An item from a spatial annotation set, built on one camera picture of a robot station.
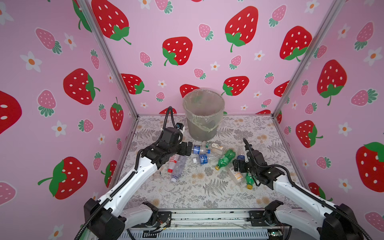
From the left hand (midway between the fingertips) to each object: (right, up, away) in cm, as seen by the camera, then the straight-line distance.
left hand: (185, 142), depth 77 cm
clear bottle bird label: (+18, -5, +19) cm, 26 cm away
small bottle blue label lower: (+10, -12, +13) cm, 20 cm away
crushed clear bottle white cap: (-4, -14, +18) cm, 23 cm away
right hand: (+31, -11, +8) cm, 34 cm away
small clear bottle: (-17, -20, +9) cm, 28 cm away
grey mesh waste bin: (+7, +4, +33) cm, 34 cm away
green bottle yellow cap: (+24, -12, +13) cm, 30 cm away
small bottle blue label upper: (+6, -6, +18) cm, 20 cm away
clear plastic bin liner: (+12, +23, +29) cm, 38 cm away
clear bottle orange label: (+30, -21, +6) cm, 37 cm away
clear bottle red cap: (-9, -13, +14) cm, 20 cm away
